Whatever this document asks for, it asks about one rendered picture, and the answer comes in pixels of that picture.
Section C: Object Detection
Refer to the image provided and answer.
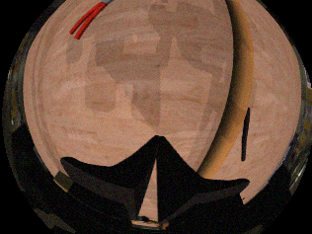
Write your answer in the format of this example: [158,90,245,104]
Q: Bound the red-handled pliers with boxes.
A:
[69,0,115,39]

